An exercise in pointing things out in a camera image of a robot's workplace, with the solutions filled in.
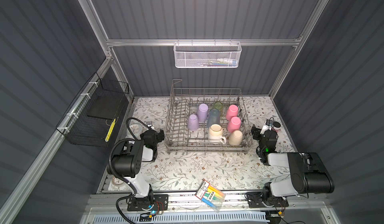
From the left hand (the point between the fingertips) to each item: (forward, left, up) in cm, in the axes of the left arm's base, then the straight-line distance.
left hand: (152, 131), depth 96 cm
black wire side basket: (-6, +23, +23) cm, 33 cm away
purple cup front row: (-1, -27, +8) cm, 28 cm away
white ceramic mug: (-10, -39, +7) cm, 41 cm away
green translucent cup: (+8, -43, +13) cm, 46 cm away
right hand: (-6, -70, +7) cm, 71 cm away
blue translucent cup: (0, -39, +12) cm, 41 cm away
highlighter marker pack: (-39, -34, -2) cm, 52 cm away
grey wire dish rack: (+23, -21, +2) cm, 31 cm away
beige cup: (-14, -50, +10) cm, 53 cm away
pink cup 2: (+5, -52, +11) cm, 53 cm away
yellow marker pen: (-14, +13, +24) cm, 31 cm away
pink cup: (-4, -51, +10) cm, 52 cm away
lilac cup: (+5, -33, +11) cm, 35 cm away
